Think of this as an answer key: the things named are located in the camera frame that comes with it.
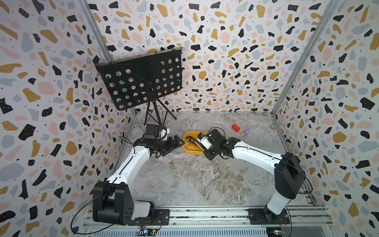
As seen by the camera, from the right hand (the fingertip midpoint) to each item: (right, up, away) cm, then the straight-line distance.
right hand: (205, 150), depth 87 cm
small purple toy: (+30, +10, +19) cm, 37 cm away
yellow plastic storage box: (-9, -2, +11) cm, 14 cm away
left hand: (-15, +4, -5) cm, 16 cm away
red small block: (+24, +13, +25) cm, 37 cm away
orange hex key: (-8, +2, +13) cm, 16 cm away
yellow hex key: (-8, 0, +13) cm, 15 cm away
